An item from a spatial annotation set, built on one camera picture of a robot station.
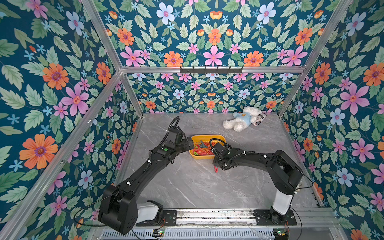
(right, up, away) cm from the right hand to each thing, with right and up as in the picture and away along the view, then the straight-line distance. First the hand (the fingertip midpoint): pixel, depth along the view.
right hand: (215, 162), depth 92 cm
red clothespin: (0, -3, -3) cm, 5 cm away
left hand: (-16, +14, -8) cm, 23 cm away
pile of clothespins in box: (-8, +8, +6) cm, 13 cm away
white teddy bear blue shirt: (+20, +27, +14) cm, 36 cm away
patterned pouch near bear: (+36, +29, +21) cm, 51 cm away
